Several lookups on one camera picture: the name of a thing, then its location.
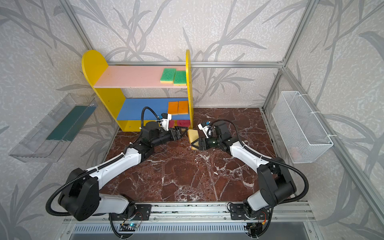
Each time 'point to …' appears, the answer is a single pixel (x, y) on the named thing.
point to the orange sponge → (183, 107)
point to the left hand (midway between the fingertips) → (186, 126)
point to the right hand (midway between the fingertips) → (195, 139)
